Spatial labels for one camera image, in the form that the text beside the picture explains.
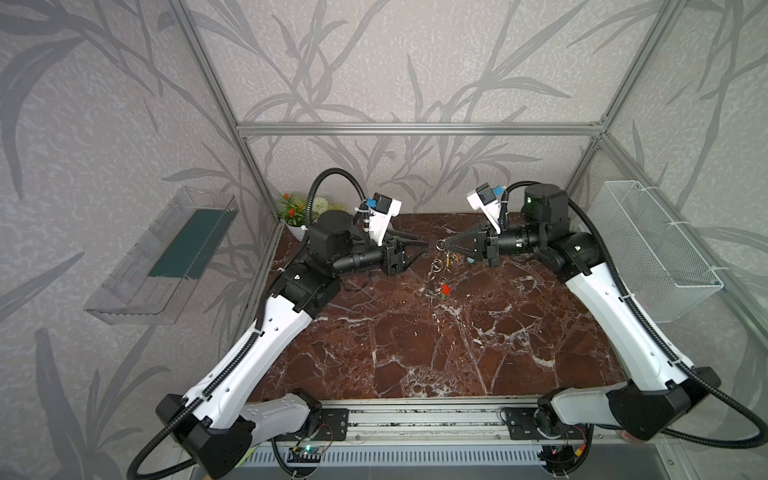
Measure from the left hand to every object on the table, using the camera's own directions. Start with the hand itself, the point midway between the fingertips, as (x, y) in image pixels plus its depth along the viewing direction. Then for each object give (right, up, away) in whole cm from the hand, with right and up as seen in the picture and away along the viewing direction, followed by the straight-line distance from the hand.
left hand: (425, 238), depth 59 cm
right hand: (+5, 0, +1) cm, 5 cm away
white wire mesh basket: (+50, -6, +3) cm, 50 cm away
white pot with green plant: (-42, +10, +43) cm, 61 cm away
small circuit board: (-29, -53, +13) cm, 61 cm away
